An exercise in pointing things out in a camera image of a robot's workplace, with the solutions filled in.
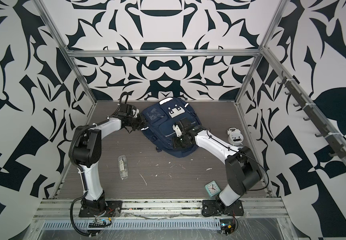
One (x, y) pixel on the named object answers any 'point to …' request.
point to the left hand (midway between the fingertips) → (150, 119)
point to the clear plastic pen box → (123, 166)
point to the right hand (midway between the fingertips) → (173, 143)
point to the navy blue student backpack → (157, 120)
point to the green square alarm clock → (212, 188)
